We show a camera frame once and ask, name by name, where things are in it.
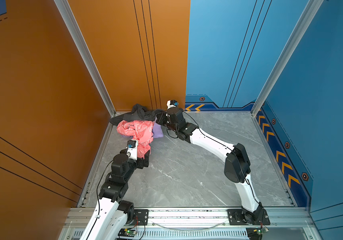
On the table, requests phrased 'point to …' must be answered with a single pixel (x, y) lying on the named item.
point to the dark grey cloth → (138, 113)
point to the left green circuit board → (126, 232)
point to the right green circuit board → (261, 231)
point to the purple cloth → (157, 131)
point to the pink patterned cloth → (142, 131)
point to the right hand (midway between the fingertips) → (154, 114)
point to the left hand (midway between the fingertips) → (140, 148)
